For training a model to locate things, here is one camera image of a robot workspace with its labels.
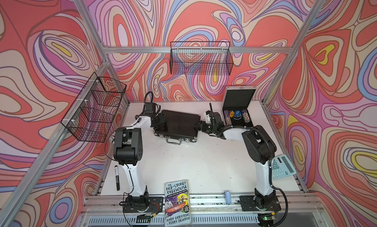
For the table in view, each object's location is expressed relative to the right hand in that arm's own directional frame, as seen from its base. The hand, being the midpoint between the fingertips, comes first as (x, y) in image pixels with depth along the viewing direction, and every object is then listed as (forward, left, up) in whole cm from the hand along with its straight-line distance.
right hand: (196, 129), depth 99 cm
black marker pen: (-30, +47, -2) cm, 55 cm away
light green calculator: (-27, -48, -2) cm, 55 cm away
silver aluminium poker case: (+19, -31, +7) cm, 37 cm away
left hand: (+7, +23, +3) cm, 24 cm away
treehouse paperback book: (-46, +12, -1) cm, 48 cm away
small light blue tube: (-41, -14, -1) cm, 44 cm away
